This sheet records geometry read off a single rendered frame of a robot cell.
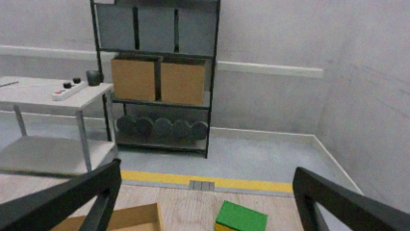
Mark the yellow and green sponge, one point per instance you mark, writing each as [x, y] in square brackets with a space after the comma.
[234, 217]

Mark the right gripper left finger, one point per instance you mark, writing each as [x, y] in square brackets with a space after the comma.
[45, 209]

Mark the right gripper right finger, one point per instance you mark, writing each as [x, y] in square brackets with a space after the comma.
[354, 210]

